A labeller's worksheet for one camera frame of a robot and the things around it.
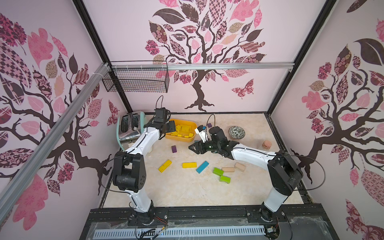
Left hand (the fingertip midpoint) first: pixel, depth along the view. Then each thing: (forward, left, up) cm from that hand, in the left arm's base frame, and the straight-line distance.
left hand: (171, 128), depth 92 cm
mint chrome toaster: (-2, +24, +4) cm, 25 cm away
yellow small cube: (+3, -12, -12) cm, 17 cm away
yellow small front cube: (+2, -9, -12) cm, 15 cm away
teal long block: (-19, -20, -15) cm, 31 cm away
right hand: (-13, -13, +1) cm, 19 cm away
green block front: (-28, -33, -14) cm, 45 cm away
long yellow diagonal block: (-19, +4, -14) cm, 24 cm away
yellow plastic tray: (+13, -4, -11) cm, 18 cm away
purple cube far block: (+15, -27, -15) cm, 34 cm away
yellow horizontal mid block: (-18, -11, -15) cm, 26 cm away
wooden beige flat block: (-22, -36, -14) cm, 44 cm away
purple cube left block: (-7, -1, -14) cm, 16 cm away
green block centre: (-24, -29, -13) cm, 40 cm away
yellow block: (+8, -8, -11) cm, 16 cm away
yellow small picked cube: (+3, -4, -12) cm, 13 cm away
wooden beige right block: (-21, -43, -13) cm, 49 cm away
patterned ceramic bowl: (+6, -46, -13) cm, 48 cm away
